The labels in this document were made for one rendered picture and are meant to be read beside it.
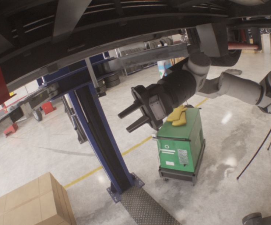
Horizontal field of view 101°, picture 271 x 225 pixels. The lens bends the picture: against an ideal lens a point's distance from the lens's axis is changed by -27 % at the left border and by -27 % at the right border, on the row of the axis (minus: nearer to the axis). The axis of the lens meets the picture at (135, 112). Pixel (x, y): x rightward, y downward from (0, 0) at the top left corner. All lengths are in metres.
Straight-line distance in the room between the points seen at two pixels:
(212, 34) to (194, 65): 0.28
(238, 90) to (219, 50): 0.26
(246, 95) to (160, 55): 0.71
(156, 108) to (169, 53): 0.76
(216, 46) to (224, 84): 0.26
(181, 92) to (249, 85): 0.21
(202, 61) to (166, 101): 0.15
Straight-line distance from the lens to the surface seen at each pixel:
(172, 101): 0.39
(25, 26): 0.38
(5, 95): 0.23
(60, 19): 0.22
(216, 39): 0.67
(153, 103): 0.31
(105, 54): 1.34
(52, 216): 1.77
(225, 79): 0.46
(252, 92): 0.48
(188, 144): 1.46
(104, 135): 1.73
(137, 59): 1.10
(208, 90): 0.50
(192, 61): 0.42
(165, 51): 1.05
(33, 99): 0.97
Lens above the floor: 1.60
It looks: 24 degrees down
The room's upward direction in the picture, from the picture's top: 17 degrees counter-clockwise
